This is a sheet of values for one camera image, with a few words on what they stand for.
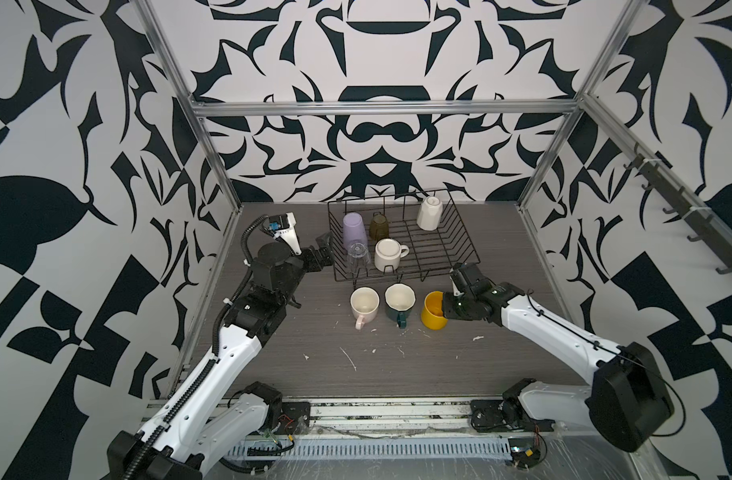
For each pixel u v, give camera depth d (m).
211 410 0.41
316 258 0.64
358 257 0.94
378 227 1.05
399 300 0.91
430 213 1.04
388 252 0.94
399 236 1.08
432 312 0.83
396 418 0.76
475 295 0.65
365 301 0.89
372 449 0.65
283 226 0.60
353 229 0.95
